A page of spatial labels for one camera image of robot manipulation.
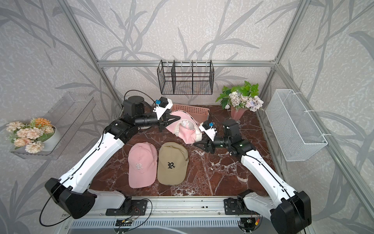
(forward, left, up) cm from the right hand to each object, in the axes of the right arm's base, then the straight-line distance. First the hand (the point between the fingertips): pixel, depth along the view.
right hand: (196, 141), depth 71 cm
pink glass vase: (+28, -27, -12) cm, 41 cm away
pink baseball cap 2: (+6, +5, +3) cm, 8 cm away
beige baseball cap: (-4, +14, -17) cm, 22 cm away
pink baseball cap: (-3, +31, -15) cm, 34 cm away
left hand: (+5, +8, +13) cm, 16 cm away
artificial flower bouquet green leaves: (+27, -29, +4) cm, 40 cm away
